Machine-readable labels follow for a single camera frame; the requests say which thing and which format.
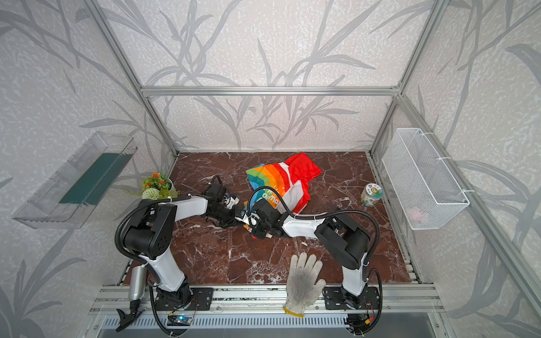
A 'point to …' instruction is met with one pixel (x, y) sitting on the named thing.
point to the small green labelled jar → (371, 194)
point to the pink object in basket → (414, 215)
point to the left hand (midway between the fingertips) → (247, 215)
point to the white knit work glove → (303, 286)
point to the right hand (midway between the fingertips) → (251, 217)
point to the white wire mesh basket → (427, 193)
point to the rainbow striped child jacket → (290, 178)
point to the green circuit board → (179, 320)
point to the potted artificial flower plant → (157, 186)
